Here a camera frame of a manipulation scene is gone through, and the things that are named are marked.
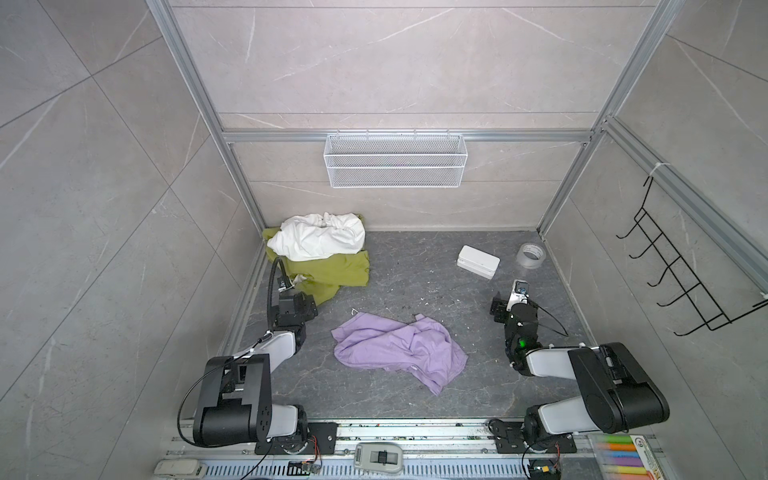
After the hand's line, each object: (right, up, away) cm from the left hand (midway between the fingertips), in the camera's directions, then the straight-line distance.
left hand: (294, 296), depth 92 cm
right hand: (+68, +1, -1) cm, 68 cm away
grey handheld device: (+28, -34, -25) cm, 50 cm away
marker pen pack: (+87, -36, -22) cm, 97 cm away
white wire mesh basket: (+32, +45, +9) cm, 56 cm away
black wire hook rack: (+96, +5, -29) cm, 101 cm away
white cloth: (0, +19, +13) cm, 23 cm away
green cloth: (+8, +6, +9) cm, 13 cm away
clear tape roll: (+84, +12, +19) cm, 87 cm away
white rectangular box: (+62, +10, +13) cm, 65 cm away
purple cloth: (+39, -13, -10) cm, 42 cm away
